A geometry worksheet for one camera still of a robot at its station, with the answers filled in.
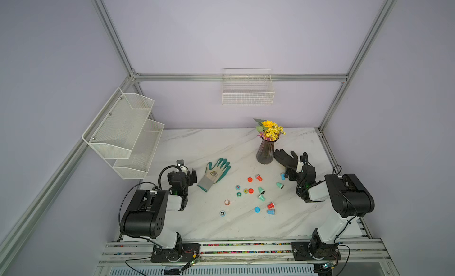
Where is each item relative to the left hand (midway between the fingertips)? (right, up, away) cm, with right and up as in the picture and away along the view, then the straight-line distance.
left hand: (183, 172), depth 95 cm
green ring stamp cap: (+30, -11, -5) cm, 33 cm away
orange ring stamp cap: (+24, -14, -7) cm, 29 cm away
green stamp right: (+52, -6, -2) cm, 53 cm away
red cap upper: (+37, -4, 0) cm, 37 cm away
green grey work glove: (+16, -1, +3) cm, 16 cm away
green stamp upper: (+42, -9, -4) cm, 43 cm away
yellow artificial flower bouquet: (+45, +22, -11) cm, 51 cm away
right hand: (+63, +1, +5) cm, 63 cm away
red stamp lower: (+46, -15, -10) cm, 50 cm away
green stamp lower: (+42, -12, -6) cm, 44 cm away
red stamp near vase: (+42, -3, 0) cm, 42 cm away
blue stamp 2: (+46, -17, -11) cm, 50 cm away
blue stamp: (+55, -2, 0) cm, 55 cm away
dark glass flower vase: (+45, +11, +1) cm, 47 cm away
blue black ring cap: (+22, -18, -11) cm, 31 cm away
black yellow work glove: (+58, +7, +9) cm, 59 cm away
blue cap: (+39, -17, -9) cm, 44 cm away
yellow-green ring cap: (+34, -9, -4) cm, 36 cm away
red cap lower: (+37, -9, -4) cm, 38 cm away
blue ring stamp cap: (+30, -7, -2) cm, 31 cm away
